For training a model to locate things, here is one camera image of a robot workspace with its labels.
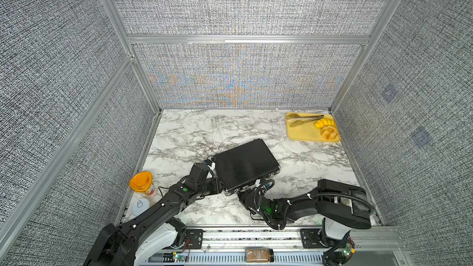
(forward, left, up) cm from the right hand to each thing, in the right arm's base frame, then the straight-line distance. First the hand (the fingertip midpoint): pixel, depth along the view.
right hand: (233, 192), depth 83 cm
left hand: (+3, +3, +3) cm, 5 cm away
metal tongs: (+46, -42, -4) cm, 62 cm away
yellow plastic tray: (+41, -48, -5) cm, 63 cm away
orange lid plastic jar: (+2, +39, +7) cm, 40 cm away
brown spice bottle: (-23, -10, +2) cm, 25 cm away
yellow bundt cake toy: (+33, -53, 0) cm, 63 cm away
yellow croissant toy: (+42, -53, -1) cm, 68 cm away
